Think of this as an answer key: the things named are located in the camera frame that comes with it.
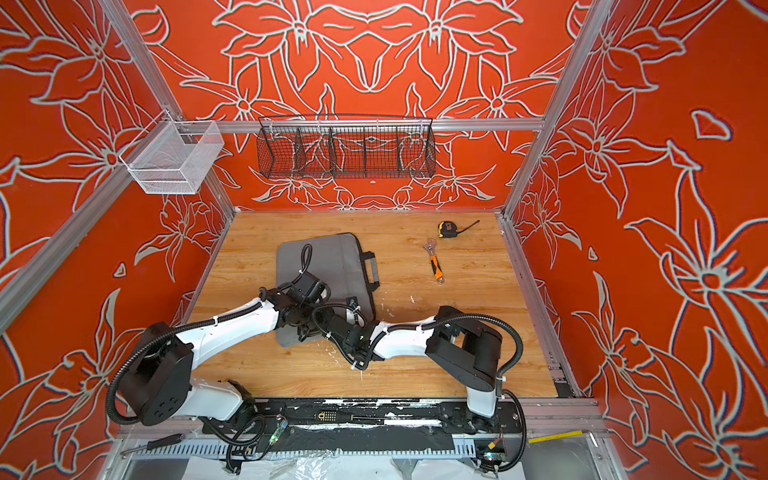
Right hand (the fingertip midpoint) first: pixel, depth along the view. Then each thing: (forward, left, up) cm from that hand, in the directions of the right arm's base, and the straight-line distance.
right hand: (348, 332), depth 88 cm
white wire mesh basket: (+43, +56, +33) cm, 78 cm away
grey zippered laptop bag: (+24, +5, +3) cm, 25 cm away
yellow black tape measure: (+39, -35, +3) cm, 53 cm away
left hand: (0, +3, +4) cm, 5 cm away
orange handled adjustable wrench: (+27, -28, +1) cm, 39 cm away
